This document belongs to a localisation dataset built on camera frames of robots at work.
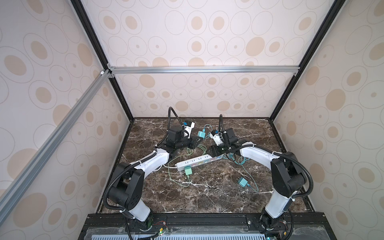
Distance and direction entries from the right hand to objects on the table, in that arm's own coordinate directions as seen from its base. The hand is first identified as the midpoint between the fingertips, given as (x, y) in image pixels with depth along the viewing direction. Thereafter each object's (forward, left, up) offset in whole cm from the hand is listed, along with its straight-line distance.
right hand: (216, 148), depth 93 cm
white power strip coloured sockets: (-9, +11, 0) cm, 15 cm away
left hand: (-2, +7, +13) cm, 15 cm away
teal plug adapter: (0, +9, +14) cm, 17 cm away
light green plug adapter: (-14, +17, -3) cm, 22 cm away
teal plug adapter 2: (-18, -15, -7) cm, 24 cm away
